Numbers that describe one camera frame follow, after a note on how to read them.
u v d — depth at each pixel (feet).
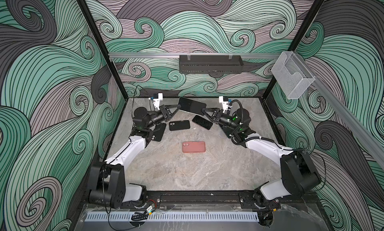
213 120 2.25
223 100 2.34
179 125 3.40
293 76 2.55
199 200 2.44
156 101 2.30
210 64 3.25
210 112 2.41
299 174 1.41
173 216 2.29
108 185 1.34
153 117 2.16
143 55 6.53
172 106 2.31
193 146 3.05
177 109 2.31
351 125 1.84
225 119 2.25
